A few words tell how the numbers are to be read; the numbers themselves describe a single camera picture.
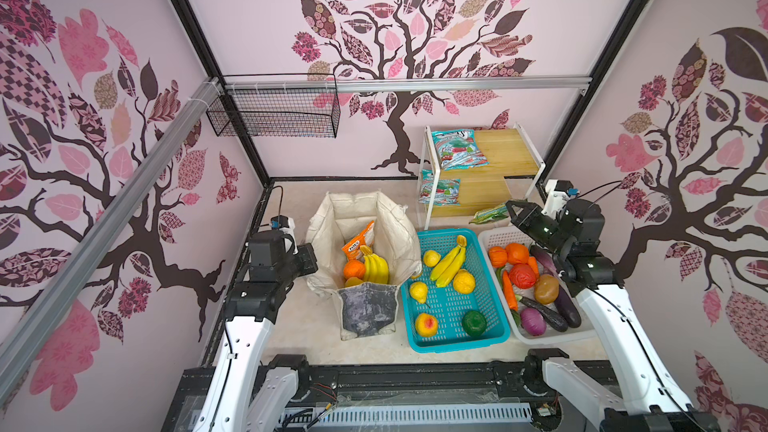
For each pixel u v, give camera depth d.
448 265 0.92
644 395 0.38
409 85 0.94
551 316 0.81
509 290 0.87
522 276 0.87
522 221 0.62
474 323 0.79
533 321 0.78
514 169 0.78
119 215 0.55
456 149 0.78
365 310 0.72
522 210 0.64
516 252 0.90
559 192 0.63
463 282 0.85
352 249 0.85
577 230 0.52
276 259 0.55
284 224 0.64
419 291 0.85
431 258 0.92
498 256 0.90
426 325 0.78
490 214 0.74
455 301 0.88
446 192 0.92
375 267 0.89
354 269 0.88
